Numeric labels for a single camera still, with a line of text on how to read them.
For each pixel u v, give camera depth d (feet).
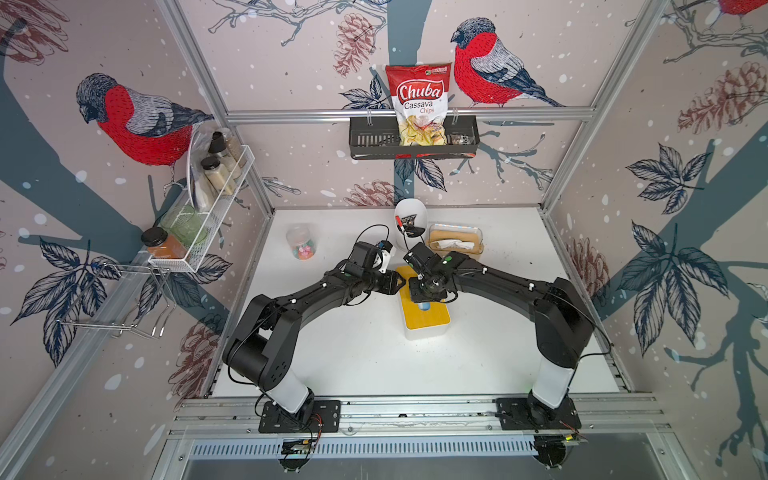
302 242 3.31
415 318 2.67
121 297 1.84
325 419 2.40
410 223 3.51
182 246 2.12
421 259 2.28
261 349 1.48
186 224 2.33
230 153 2.74
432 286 2.08
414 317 2.70
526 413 2.19
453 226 4.01
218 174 2.50
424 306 2.82
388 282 2.60
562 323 1.54
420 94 2.63
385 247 2.67
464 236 3.38
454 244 3.11
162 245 1.97
